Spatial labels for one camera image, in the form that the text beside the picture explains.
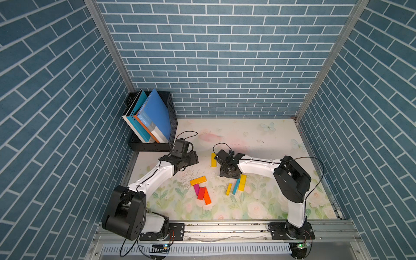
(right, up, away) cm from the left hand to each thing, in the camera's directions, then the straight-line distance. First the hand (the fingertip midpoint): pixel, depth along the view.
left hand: (197, 158), depth 89 cm
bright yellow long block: (+25, -14, 0) cm, 28 cm away
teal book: (-32, +31, -1) cm, 44 cm away
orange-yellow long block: (0, -13, +2) cm, 13 cm away
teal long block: (+21, -15, -1) cm, 26 cm away
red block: (+2, -18, -4) cm, 18 cm away
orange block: (+5, -20, -5) cm, 21 cm away
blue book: (-28, +25, +11) cm, 39 cm away
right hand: (+16, -10, +4) cm, 19 cm away
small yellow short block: (+17, -16, -4) cm, 24 cm away
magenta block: (0, -16, -3) cm, 16 cm away
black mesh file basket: (-37, +9, +4) cm, 38 cm away
